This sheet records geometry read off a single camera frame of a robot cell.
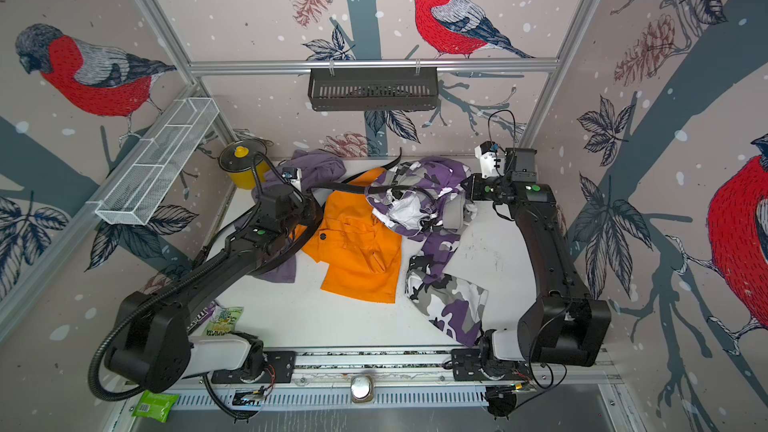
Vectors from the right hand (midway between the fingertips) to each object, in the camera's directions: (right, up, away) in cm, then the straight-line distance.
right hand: (466, 178), depth 81 cm
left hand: (-44, -2, +4) cm, 44 cm away
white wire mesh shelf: (-82, -4, -8) cm, 83 cm away
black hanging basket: (-28, +33, +26) cm, 51 cm away
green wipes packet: (-76, -54, -12) cm, 94 cm away
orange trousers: (-30, -23, +10) cm, 39 cm away
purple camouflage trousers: (-11, -6, -2) cm, 12 cm away
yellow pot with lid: (-77, +7, +26) cm, 82 cm away
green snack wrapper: (-66, -39, -2) cm, 77 cm away
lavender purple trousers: (-50, +4, +28) cm, 58 cm away
